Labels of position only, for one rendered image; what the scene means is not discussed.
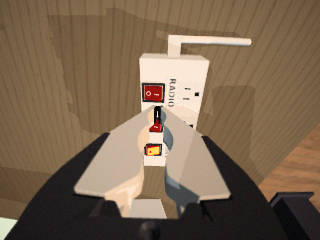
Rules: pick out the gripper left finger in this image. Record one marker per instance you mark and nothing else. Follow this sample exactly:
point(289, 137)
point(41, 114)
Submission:
point(110, 168)

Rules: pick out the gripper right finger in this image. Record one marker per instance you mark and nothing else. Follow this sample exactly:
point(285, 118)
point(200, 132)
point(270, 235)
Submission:
point(199, 171)

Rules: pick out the white power strip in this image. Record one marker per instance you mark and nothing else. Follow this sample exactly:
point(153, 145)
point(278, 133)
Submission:
point(176, 82)

